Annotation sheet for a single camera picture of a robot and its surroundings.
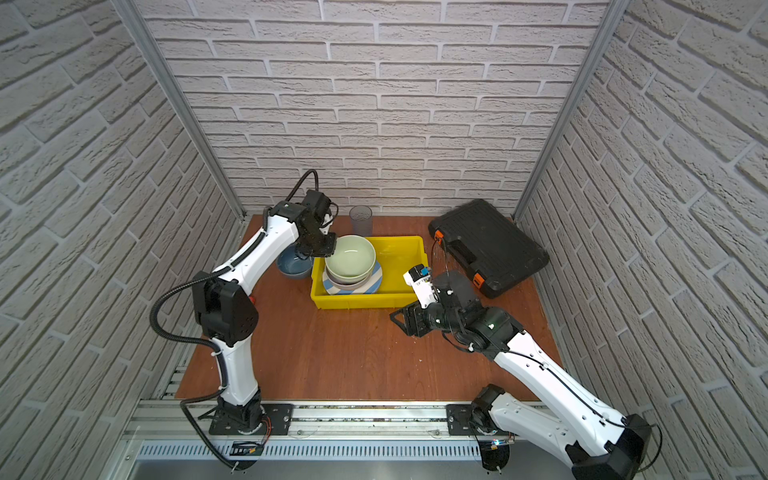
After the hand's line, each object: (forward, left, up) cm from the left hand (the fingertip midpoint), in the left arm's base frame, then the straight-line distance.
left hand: (333, 248), depth 88 cm
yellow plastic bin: (+9, -20, -16) cm, 27 cm away
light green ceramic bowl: (0, -6, -6) cm, 9 cm away
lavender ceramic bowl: (-9, -5, -6) cm, 12 cm away
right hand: (-24, -19, +6) cm, 31 cm away
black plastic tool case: (+4, -54, -9) cm, 55 cm away
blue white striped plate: (-7, -10, -11) cm, 17 cm away
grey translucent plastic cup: (+20, -8, -7) cm, 23 cm away
